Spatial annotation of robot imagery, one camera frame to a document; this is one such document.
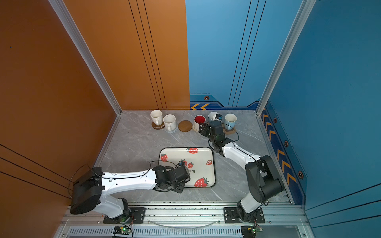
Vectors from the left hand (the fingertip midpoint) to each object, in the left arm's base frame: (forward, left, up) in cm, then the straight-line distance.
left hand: (183, 185), depth 80 cm
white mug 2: (+42, +12, +5) cm, 43 cm away
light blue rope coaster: (+37, +11, -1) cm, 39 cm away
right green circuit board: (-19, -33, -5) cm, 38 cm away
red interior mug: (+45, -8, +5) cm, 46 cm away
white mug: (+44, +21, +7) cm, 50 cm away
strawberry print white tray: (+16, -10, -2) cm, 19 cm away
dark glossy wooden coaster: (+42, +22, -2) cm, 48 cm away
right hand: (+31, -10, +13) cm, 36 cm away
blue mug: (+47, -18, +7) cm, 51 cm away
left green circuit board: (-20, +29, -5) cm, 35 cm away
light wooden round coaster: (+45, +2, -4) cm, 45 cm away
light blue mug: (+44, -31, +6) cm, 54 cm away
